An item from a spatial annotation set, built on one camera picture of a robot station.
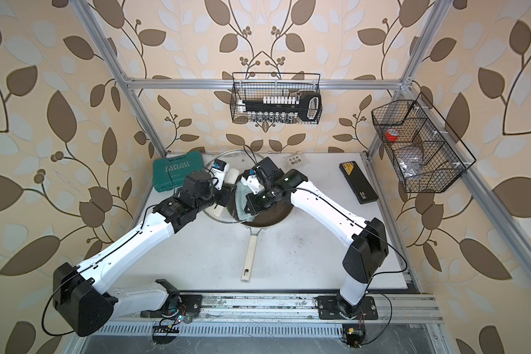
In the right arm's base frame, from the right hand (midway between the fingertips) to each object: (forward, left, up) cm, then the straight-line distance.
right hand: (247, 209), depth 76 cm
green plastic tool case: (+32, +42, -16) cm, 55 cm away
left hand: (+9, +7, +6) cm, 12 cm away
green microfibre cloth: (+5, +2, +3) cm, 7 cm away
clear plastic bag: (+6, -55, +12) cm, 57 cm away
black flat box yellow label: (+23, -54, -22) cm, 63 cm away
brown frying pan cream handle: (+3, -4, -14) cm, 15 cm away
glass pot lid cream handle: (+9, +5, +7) cm, 13 cm away
